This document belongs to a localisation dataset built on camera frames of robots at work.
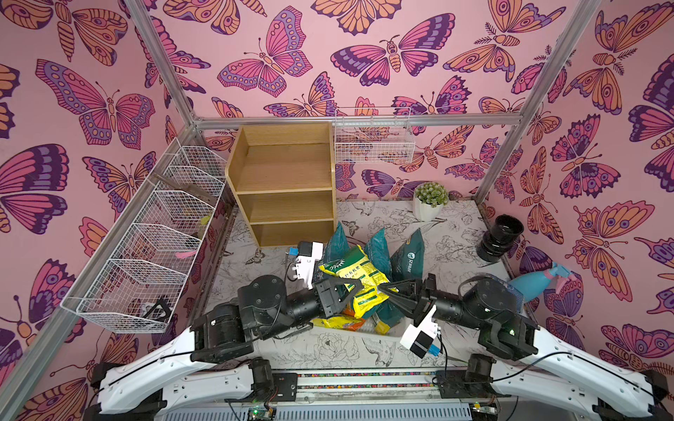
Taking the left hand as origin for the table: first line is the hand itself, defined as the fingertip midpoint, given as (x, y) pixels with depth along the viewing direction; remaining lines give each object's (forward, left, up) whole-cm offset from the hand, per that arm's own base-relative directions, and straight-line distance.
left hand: (364, 285), depth 49 cm
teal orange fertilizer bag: (+19, -5, -15) cm, 25 cm away
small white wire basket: (+63, -7, -7) cm, 64 cm away
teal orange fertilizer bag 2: (+3, +3, -26) cm, 26 cm away
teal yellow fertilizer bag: (+14, -13, -12) cm, 22 cm away
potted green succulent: (+50, -29, -26) cm, 64 cm away
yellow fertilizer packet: (+18, +6, -13) cm, 23 cm away
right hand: (+2, -5, -2) cm, 5 cm away
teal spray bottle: (+17, -58, -33) cm, 69 cm away
